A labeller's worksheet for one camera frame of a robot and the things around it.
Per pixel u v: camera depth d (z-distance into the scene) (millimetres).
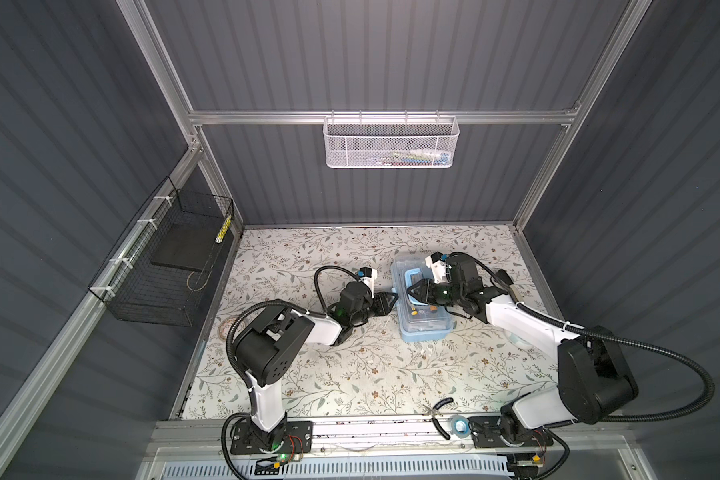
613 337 444
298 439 723
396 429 760
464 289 680
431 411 772
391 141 1238
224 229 818
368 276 851
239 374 495
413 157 914
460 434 738
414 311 864
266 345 494
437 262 804
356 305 740
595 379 438
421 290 850
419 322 843
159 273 717
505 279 987
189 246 753
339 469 771
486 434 737
